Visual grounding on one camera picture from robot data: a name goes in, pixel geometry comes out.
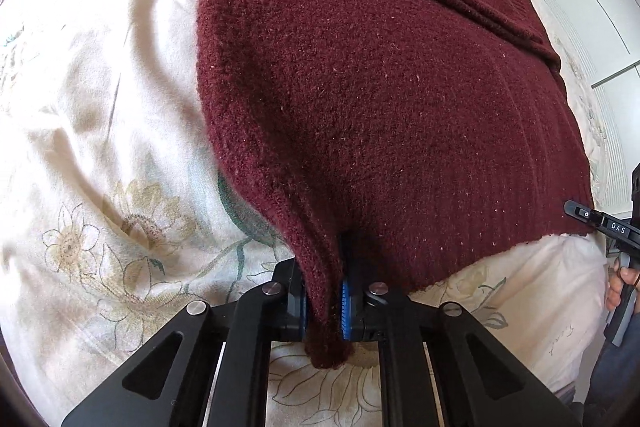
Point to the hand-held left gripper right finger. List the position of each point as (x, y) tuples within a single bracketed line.
[(346, 309)]

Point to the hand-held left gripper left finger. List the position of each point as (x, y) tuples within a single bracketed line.
[(300, 307)]

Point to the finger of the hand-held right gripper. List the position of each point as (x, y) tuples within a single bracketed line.
[(600, 221)]

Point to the maroon knit sweater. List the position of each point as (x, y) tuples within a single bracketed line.
[(375, 107)]

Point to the person's right hand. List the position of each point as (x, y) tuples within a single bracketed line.
[(617, 289)]

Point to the person's dark pants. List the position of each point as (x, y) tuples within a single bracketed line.
[(612, 387)]

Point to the floral white duvet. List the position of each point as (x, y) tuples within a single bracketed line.
[(100, 82)]

